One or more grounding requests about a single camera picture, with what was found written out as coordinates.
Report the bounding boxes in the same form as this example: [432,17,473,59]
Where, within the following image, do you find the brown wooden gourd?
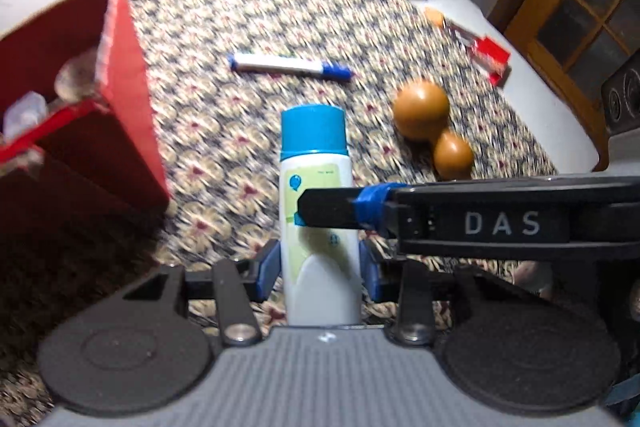
[391,79,475,181]

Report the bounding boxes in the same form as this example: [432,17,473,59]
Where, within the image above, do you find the small red carton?
[470,36,512,88]

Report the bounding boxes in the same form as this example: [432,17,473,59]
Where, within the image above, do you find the black panel with round dials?
[600,54,640,138]

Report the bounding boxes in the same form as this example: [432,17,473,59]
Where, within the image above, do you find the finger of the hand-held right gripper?
[297,183,402,239]

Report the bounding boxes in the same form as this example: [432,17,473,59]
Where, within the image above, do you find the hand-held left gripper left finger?
[121,240,282,348]

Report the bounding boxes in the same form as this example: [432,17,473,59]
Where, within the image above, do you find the floral patterned cloth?
[0,0,558,413]

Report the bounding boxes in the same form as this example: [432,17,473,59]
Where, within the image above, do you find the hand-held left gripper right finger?
[360,238,534,346]

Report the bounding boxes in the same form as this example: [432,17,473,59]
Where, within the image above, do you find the blue capped white marker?
[229,52,356,82]

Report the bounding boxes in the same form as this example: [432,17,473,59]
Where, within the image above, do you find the red cardboard box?
[0,0,172,258]

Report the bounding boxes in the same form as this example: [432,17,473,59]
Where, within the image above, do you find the white bottle with blue cap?
[278,104,362,327]

